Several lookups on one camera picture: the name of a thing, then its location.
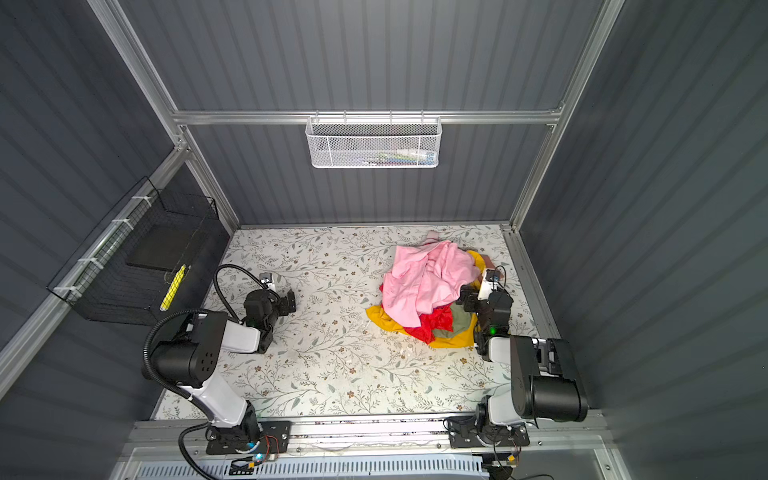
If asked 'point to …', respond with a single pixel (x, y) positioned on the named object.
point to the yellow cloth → (464, 339)
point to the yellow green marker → (173, 287)
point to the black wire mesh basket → (123, 275)
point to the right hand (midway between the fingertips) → (482, 285)
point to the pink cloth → (422, 278)
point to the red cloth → (440, 319)
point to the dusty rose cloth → (488, 262)
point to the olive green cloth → (462, 319)
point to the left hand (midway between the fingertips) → (274, 292)
